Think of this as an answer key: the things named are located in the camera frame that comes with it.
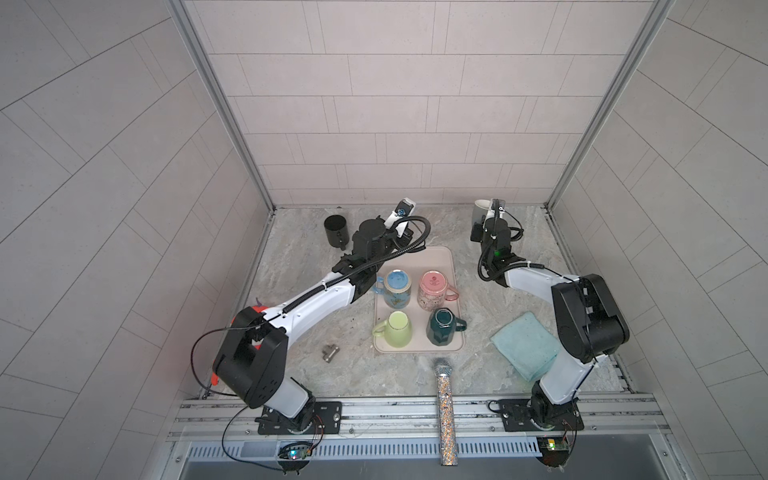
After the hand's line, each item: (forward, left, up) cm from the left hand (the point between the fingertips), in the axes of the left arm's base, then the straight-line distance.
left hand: (414, 208), depth 77 cm
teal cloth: (-26, -32, -27) cm, 49 cm away
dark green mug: (-24, -7, -22) cm, 33 cm away
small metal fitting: (-28, +22, -27) cm, 45 cm away
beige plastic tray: (-13, -2, -28) cm, 31 cm away
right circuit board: (-49, -32, -29) cm, 65 cm away
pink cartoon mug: (-14, -6, -18) cm, 24 cm away
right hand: (+10, -23, -13) cm, 28 cm away
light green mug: (-25, +4, -20) cm, 32 cm away
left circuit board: (-50, +26, -25) cm, 62 cm away
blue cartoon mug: (-13, +5, -18) cm, 23 cm away
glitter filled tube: (-49, -7, -24) cm, 55 cm away
